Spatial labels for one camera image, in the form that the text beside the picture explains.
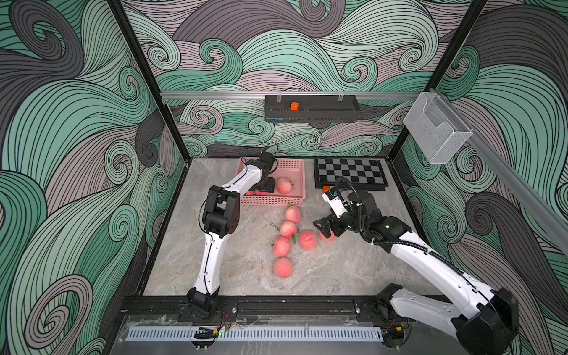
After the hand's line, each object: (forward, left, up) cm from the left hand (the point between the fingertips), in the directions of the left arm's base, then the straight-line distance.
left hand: (264, 185), depth 103 cm
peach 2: (-5, +4, +1) cm, 7 cm away
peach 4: (-23, -11, +1) cm, 25 cm away
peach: (-1, -10, +2) cm, 10 cm away
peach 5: (-28, -19, +2) cm, 34 cm away
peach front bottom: (-38, -9, +1) cm, 39 cm away
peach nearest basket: (-15, -13, +1) cm, 20 cm away
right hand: (-24, -25, +13) cm, 37 cm away
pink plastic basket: (+13, -15, -3) cm, 20 cm away
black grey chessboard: (+8, -52, -1) cm, 52 cm away
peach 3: (-30, -9, 0) cm, 31 cm away
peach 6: (-29, -26, +7) cm, 40 cm away
